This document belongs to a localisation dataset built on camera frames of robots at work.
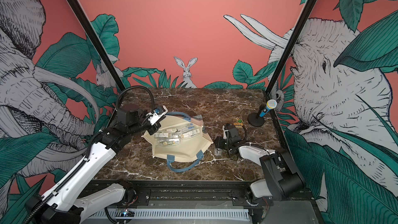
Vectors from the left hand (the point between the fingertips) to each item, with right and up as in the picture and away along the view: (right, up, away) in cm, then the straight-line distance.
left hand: (163, 113), depth 73 cm
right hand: (+27, -17, +19) cm, 37 cm away
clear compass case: (-2, -14, +15) cm, 21 cm away
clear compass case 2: (-1, -18, +15) cm, 23 cm away
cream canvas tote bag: (+6, -17, +17) cm, 25 cm away
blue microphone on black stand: (+56, -6, +31) cm, 64 cm away
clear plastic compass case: (+11, -13, +20) cm, 26 cm away
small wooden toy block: (+43, -8, +28) cm, 52 cm away
